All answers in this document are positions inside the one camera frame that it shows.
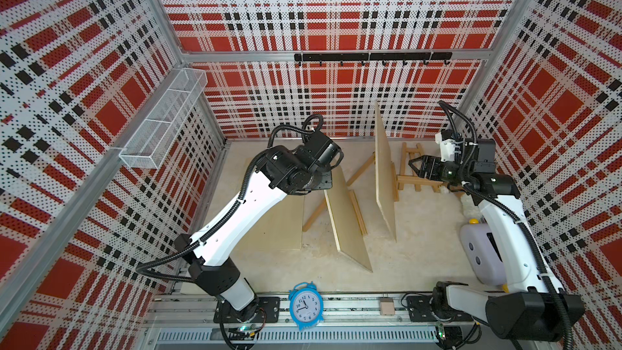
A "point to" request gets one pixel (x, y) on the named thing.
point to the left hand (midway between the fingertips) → (323, 179)
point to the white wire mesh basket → (151, 144)
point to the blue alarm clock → (306, 305)
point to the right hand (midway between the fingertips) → (420, 164)
